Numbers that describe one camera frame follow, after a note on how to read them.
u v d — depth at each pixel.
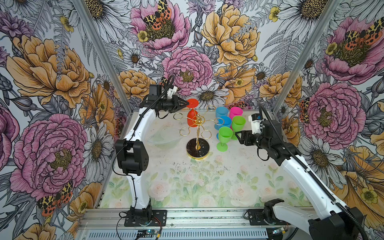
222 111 1.02
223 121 0.97
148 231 0.71
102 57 0.89
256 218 0.74
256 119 0.67
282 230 0.71
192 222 0.74
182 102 0.83
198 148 0.99
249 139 0.67
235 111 1.01
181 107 0.82
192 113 0.89
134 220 0.72
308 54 0.88
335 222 0.37
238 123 0.96
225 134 0.94
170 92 0.81
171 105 0.78
